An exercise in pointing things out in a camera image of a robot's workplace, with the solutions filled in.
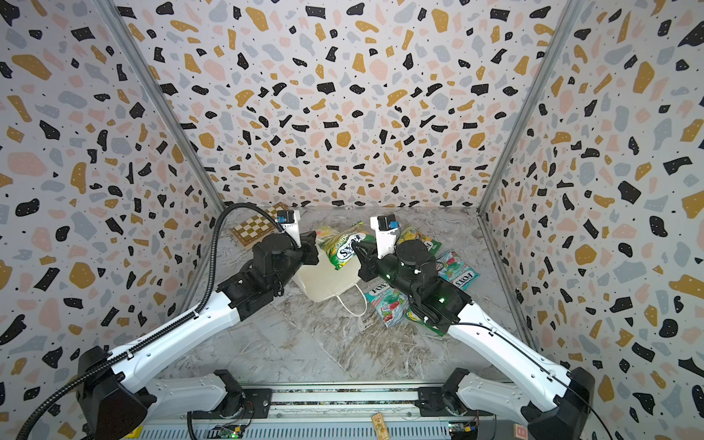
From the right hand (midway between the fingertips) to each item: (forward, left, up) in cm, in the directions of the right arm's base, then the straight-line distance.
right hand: (354, 245), depth 65 cm
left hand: (+7, +10, -4) cm, 13 cm away
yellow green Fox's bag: (+2, +4, -1) cm, 5 cm away
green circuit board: (-34, +33, -35) cm, 59 cm away
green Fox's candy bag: (-2, -16, -33) cm, 37 cm away
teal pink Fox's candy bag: (+2, -10, -33) cm, 35 cm away
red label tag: (-32, -43, -36) cm, 64 cm away
